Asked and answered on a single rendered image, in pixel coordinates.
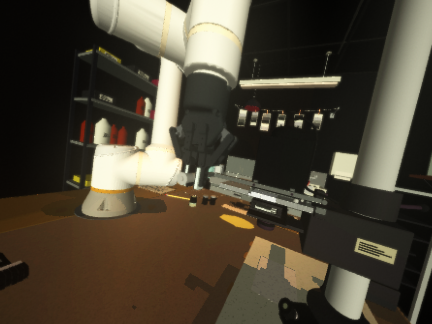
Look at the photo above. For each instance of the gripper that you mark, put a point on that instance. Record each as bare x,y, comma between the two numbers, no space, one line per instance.
206,98

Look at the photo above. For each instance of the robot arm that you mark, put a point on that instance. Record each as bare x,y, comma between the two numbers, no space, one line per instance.
206,37

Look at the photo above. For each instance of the grey enlarger stage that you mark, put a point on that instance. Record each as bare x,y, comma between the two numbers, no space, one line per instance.
236,187

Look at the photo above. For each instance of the black negative carrier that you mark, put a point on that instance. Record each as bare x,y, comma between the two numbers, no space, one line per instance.
266,208

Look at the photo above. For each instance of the dark enlarger lens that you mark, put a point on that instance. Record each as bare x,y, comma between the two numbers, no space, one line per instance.
266,225

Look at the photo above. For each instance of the beige grey enlarger baseboard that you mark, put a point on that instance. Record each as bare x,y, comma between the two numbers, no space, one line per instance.
270,283

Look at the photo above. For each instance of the black enlarger head body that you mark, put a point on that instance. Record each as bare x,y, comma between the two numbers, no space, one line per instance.
344,232

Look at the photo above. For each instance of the white enlarger column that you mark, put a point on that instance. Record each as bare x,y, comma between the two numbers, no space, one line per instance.
388,101

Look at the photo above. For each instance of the hanging photo print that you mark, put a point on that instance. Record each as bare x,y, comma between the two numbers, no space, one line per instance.
298,121
242,117
254,118
282,120
317,121
266,122

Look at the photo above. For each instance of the black film canister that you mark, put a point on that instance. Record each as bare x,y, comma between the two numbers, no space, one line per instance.
205,199
213,199
192,200

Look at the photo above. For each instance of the yellow pencil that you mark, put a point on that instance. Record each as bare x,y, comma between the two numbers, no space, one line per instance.
178,196

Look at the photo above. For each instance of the red safelight lamp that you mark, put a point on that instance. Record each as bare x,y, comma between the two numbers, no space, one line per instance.
252,106

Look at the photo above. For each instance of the beige paper sheet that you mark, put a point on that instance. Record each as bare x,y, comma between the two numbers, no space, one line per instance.
158,189

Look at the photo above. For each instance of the red bottle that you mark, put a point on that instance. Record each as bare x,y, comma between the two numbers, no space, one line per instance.
122,135
86,132
139,106
114,135

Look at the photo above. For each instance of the yellow round disc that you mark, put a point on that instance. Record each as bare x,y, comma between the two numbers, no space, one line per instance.
236,221

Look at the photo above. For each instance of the grey small box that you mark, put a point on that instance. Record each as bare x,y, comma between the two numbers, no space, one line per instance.
142,74
318,178

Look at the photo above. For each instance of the large white bottle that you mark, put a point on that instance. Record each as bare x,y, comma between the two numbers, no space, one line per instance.
102,132

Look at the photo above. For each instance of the dark labelled box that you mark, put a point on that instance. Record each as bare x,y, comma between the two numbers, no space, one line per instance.
105,98

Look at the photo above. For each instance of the white ceiling light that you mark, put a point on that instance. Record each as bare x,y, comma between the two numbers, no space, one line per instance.
290,82

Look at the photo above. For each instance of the black drying line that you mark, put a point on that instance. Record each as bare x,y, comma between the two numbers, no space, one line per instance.
303,110

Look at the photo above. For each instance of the black metal shelf unit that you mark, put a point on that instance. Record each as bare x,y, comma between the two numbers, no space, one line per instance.
92,101

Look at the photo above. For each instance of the yellow flat box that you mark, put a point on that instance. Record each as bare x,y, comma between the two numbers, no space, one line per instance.
109,54

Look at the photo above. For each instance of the white box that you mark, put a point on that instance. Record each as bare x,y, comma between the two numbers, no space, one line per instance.
344,164

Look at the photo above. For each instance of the black round knob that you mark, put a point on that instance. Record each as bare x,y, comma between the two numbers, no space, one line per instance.
288,308

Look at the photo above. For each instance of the black ribbed block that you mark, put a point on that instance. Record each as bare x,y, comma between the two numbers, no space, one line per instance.
12,271

